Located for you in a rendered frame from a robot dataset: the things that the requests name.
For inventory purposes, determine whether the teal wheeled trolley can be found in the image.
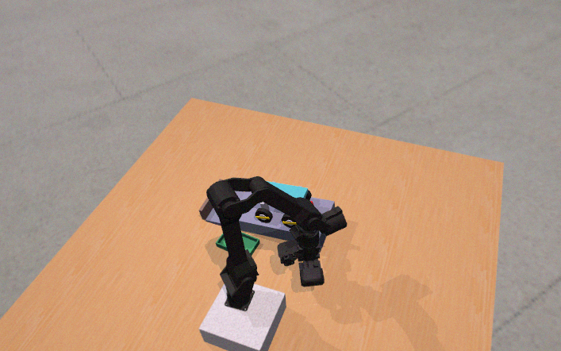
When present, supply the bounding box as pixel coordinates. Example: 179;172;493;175
255;181;312;228

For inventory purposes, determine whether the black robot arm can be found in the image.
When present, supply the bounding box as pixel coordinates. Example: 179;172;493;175
206;176;347;312

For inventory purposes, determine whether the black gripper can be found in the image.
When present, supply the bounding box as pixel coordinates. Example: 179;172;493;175
298;242;325;287

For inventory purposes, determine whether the grey-blue ramp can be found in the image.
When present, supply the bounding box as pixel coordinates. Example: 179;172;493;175
198;191;335;249

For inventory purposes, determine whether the green tray floor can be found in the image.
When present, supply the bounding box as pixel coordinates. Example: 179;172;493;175
220;237;256;252

